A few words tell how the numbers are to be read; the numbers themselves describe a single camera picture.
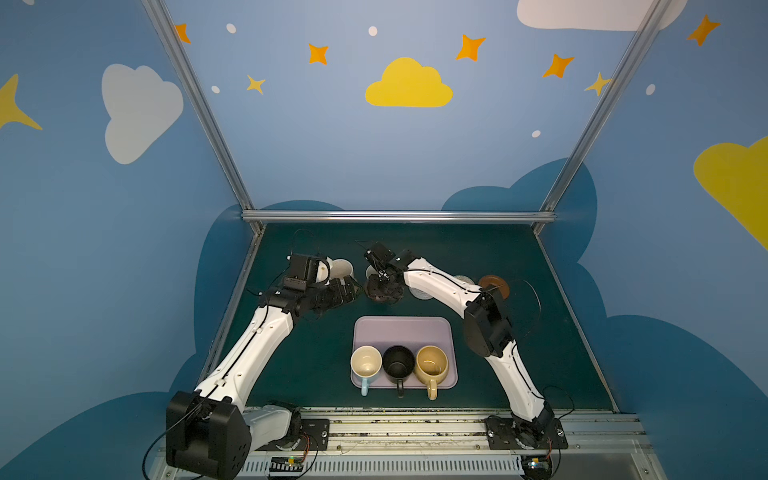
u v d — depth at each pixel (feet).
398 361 2.73
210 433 1.26
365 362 2.80
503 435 2.42
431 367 2.82
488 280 3.32
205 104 2.78
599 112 2.87
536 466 2.41
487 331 1.88
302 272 2.02
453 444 2.43
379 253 2.53
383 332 2.98
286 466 2.40
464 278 3.47
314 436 2.41
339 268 3.28
